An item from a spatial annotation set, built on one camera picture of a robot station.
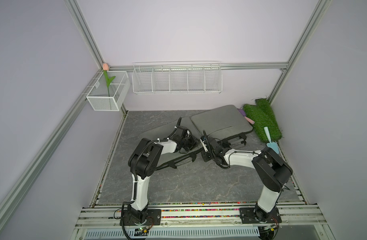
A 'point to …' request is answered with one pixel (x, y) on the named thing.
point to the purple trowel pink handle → (243, 113)
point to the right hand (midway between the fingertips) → (204, 150)
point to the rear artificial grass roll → (264, 107)
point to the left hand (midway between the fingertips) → (201, 143)
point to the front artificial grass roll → (275, 132)
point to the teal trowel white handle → (273, 145)
